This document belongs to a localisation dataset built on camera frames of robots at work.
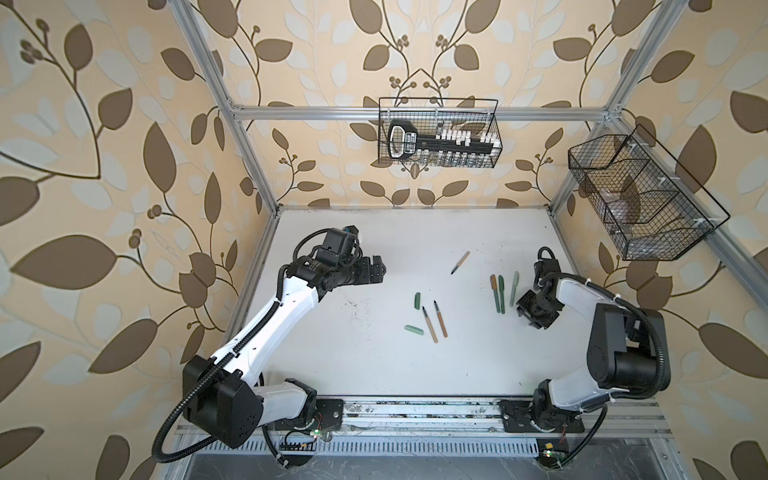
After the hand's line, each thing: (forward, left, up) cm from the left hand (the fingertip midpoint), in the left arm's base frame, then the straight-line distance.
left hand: (373, 267), depth 79 cm
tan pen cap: (+9, -38, -20) cm, 44 cm away
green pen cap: (+1, -13, -21) cm, 24 cm away
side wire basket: (+11, -69, +14) cm, 71 cm away
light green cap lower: (-8, -12, -20) cm, 25 cm away
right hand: (-4, -46, -20) cm, 50 cm away
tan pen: (+17, -28, -21) cm, 39 cm away
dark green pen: (+5, -40, -20) cm, 45 cm away
